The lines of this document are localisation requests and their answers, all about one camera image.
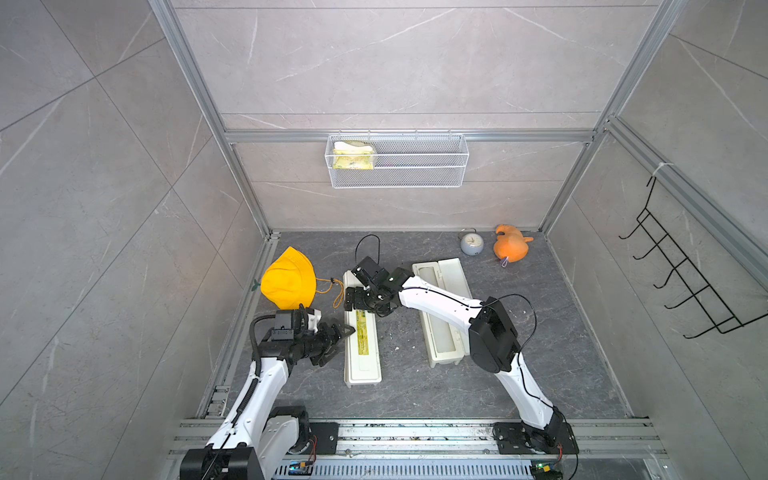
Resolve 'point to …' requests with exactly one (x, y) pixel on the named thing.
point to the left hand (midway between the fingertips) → (348, 334)
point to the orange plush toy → (512, 245)
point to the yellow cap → (289, 280)
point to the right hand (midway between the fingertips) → (356, 307)
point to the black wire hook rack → (680, 262)
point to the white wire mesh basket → (406, 161)
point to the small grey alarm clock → (471, 242)
